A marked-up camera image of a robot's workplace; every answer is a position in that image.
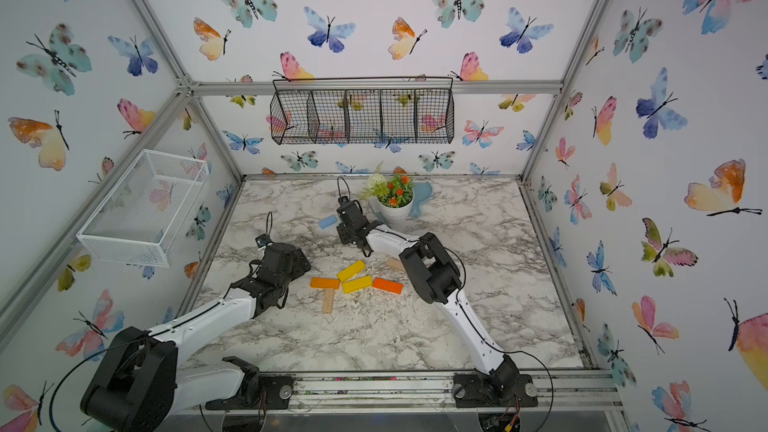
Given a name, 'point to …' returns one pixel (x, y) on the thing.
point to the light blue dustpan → (421, 192)
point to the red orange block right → (387, 285)
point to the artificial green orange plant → (393, 191)
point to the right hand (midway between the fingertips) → (346, 223)
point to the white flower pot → (396, 215)
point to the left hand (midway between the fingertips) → (297, 257)
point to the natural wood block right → (395, 264)
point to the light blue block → (326, 222)
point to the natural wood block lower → (327, 305)
